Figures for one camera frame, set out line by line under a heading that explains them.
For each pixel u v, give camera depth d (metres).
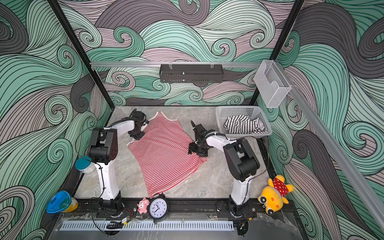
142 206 0.71
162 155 0.92
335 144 0.53
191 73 0.92
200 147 0.80
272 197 0.70
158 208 0.71
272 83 0.79
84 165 0.81
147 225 0.70
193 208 0.74
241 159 0.49
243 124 1.07
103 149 0.56
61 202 0.67
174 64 0.92
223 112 1.10
